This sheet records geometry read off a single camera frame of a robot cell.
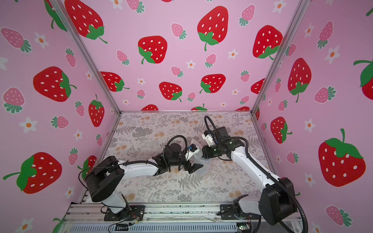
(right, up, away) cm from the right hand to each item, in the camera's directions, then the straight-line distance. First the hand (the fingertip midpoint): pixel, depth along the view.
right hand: (199, 155), depth 79 cm
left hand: (+1, -2, +2) cm, 3 cm away
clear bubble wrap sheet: (-1, 0, -5) cm, 6 cm away
